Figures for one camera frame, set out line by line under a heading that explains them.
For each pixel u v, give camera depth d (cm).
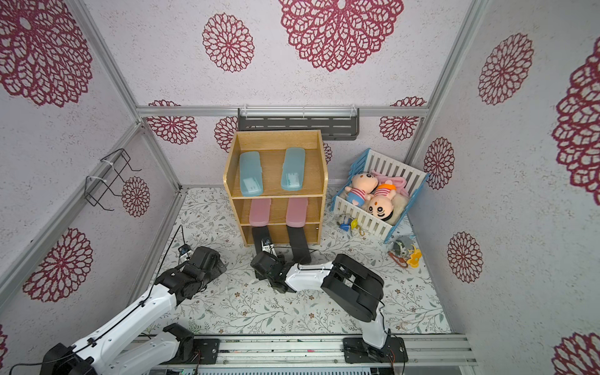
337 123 94
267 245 80
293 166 82
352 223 102
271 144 87
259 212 88
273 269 69
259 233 96
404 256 94
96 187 73
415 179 101
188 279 59
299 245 97
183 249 72
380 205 97
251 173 80
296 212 87
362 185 103
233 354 75
